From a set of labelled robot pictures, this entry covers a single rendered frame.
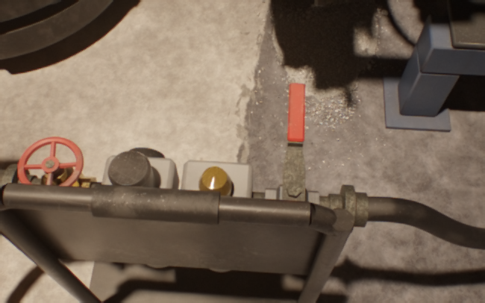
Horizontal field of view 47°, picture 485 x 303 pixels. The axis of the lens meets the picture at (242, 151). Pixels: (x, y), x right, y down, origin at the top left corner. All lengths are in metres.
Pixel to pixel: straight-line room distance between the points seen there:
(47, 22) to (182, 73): 0.31
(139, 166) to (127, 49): 0.77
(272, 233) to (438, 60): 0.60
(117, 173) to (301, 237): 0.22
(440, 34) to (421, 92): 0.15
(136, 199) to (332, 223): 0.19
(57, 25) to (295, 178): 0.78
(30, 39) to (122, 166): 0.71
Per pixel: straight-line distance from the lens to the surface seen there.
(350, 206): 0.66
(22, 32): 1.28
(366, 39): 1.39
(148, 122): 1.25
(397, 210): 0.68
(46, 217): 0.67
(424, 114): 1.28
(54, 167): 0.65
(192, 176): 0.66
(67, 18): 1.29
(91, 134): 1.26
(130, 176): 0.62
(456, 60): 1.13
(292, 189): 0.64
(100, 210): 0.55
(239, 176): 0.66
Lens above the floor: 1.06
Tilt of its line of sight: 62 degrees down
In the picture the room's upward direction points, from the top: straight up
